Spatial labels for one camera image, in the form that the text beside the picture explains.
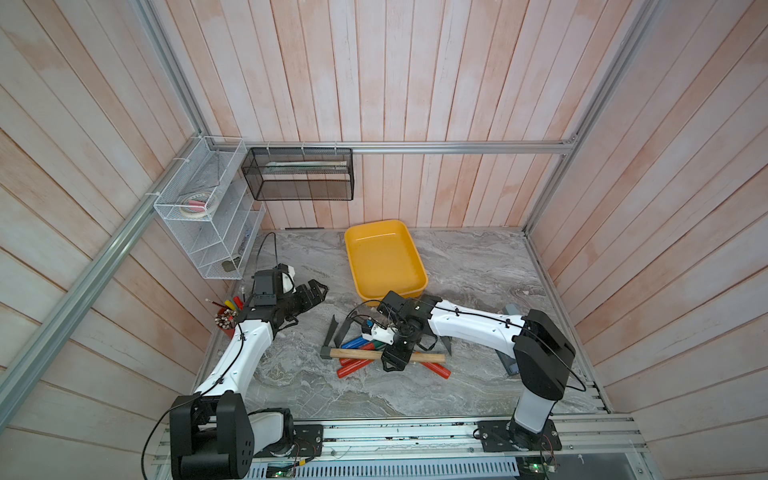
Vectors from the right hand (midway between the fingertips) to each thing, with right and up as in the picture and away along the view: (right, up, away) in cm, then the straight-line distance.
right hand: (390, 356), depth 83 cm
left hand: (-21, +16, +2) cm, 27 cm away
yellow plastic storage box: (-1, +28, +24) cm, 37 cm away
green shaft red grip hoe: (+17, +3, +6) cm, 18 cm away
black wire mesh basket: (-31, +58, +21) cm, 69 cm away
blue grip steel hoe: (-11, +2, +5) cm, 13 cm away
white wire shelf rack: (-45, +32, -6) cm, 56 cm away
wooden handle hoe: (-8, 0, 0) cm, 8 cm away
